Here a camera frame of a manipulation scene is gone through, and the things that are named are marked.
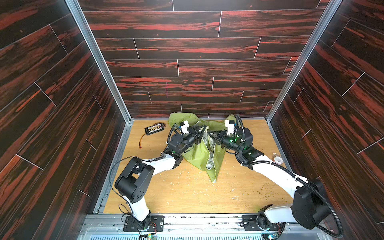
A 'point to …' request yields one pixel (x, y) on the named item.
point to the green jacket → (206, 154)
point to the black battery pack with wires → (156, 127)
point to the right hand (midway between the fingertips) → (209, 130)
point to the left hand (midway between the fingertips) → (207, 126)
